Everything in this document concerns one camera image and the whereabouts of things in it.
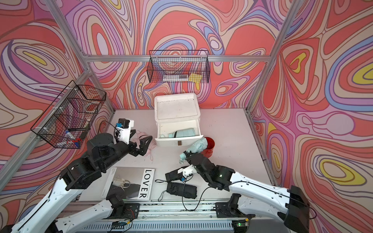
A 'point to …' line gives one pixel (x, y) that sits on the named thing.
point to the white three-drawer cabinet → (178, 119)
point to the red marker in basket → (76, 140)
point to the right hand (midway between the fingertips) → (192, 152)
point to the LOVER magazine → (135, 184)
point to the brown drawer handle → (179, 142)
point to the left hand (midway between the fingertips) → (145, 134)
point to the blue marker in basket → (68, 133)
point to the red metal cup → (208, 152)
